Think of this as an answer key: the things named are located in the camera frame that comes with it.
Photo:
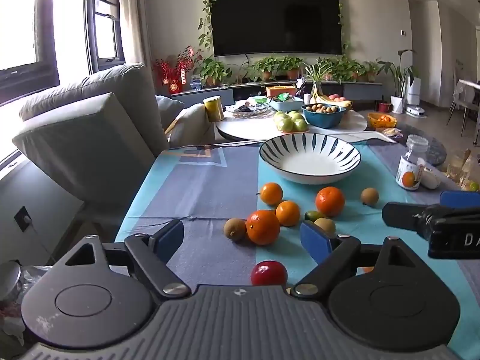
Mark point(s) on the small green citrus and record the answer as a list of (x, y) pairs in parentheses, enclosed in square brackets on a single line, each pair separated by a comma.
[(313, 215)]

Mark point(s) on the dining chair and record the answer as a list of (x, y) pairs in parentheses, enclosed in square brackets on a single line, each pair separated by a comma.
[(461, 101)]

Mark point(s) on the grey cushion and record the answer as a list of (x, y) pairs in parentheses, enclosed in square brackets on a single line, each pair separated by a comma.
[(168, 110)]

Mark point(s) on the narrow dark framed window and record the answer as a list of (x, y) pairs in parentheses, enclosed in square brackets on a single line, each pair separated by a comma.
[(105, 26)]

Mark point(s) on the blue bowl of nuts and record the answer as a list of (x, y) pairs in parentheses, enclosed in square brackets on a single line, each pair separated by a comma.
[(324, 117)]

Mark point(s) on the blue striped white bowl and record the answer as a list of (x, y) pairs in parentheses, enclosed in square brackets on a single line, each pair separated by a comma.
[(311, 165)]

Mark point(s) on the yellow can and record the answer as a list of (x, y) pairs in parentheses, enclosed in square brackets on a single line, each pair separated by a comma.
[(213, 109)]

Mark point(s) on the glass plate of snacks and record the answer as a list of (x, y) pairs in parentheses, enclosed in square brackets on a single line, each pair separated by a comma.
[(249, 110)]

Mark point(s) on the tall plant in white pot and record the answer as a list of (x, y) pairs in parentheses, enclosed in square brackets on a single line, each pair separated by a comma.
[(397, 97)]

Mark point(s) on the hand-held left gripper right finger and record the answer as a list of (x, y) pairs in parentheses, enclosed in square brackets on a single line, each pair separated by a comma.
[(313, 238)]

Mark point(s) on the crumpled plastic bag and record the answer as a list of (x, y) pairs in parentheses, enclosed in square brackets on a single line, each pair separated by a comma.
[(22, 281)]

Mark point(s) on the orange box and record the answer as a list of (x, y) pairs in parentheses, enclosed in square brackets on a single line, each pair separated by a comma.
[(279, 92)]

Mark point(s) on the beige curtain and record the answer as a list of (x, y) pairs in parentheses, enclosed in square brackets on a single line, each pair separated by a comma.
[(135, 15)]

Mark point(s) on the orange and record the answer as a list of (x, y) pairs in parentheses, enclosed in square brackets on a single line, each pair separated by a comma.
[(271, 194), (287, 213), (263, 227), (330, 201)]

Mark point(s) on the red flower decoration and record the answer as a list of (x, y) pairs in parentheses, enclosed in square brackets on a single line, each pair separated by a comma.
[(174, 67)]

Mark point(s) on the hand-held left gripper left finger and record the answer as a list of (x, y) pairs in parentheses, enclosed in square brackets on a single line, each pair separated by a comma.
[(170, 238)]

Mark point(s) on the grey sofa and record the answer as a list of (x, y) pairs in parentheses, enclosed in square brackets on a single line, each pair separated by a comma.
[(86, 131)]

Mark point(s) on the white round coffee table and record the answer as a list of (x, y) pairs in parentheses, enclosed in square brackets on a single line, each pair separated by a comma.
[(243, 129)]

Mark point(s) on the clear jar with orange label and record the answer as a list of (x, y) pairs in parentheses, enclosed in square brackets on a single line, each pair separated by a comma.
[(410, 163)]

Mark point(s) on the orange basket of tangerines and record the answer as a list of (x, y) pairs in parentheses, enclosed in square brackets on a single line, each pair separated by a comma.
[(381, 120)]

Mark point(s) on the dark marble round table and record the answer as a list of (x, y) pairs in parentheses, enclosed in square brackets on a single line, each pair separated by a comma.
[(435, 152)]

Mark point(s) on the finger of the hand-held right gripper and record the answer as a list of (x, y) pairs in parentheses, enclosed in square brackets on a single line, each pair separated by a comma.
[(405, 217), (459, 198)]

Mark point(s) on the green trailing vine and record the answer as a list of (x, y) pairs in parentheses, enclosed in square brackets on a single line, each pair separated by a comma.
[(204, 26)]

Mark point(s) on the black wall television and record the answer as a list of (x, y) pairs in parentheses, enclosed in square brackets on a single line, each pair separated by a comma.
[(275, 18)]

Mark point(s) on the large dark framed window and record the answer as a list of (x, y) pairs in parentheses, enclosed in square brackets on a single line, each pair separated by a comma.
[(22, 26)]

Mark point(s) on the light blue basket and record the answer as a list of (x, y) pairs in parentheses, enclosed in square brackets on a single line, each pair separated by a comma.
[(288, 105)]

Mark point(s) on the potted green plant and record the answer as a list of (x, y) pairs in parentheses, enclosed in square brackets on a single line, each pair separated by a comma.
[(212, 71), (372, 69), (266, 65), (354, 69), (330, 63), (291, 65)]

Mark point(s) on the red tomato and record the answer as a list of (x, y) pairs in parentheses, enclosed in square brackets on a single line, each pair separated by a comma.
[(269, 273)]

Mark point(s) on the pink peaches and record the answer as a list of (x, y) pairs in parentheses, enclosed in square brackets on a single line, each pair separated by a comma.
[(339, 98)]

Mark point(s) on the green lidded container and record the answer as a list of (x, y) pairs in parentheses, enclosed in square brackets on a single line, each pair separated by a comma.
[(259, 101)]

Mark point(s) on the low television cabinet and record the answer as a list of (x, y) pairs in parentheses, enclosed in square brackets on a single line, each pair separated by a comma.
[(225, 93)]

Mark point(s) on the small white round device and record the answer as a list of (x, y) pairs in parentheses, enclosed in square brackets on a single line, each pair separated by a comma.
[(430, 179)]

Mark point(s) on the small red pot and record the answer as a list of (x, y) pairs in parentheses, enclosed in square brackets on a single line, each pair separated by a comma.
[(384, 107)]

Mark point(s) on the wall outlet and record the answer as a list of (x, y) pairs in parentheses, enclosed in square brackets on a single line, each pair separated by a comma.
[(23, 218)]

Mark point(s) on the brown kiwi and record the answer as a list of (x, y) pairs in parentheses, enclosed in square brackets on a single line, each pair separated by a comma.
[(326, 225), (235, 228), (369, 197)]

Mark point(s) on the bunch of bananas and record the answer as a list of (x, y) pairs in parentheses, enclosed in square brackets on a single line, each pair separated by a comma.
[(330, 101)]

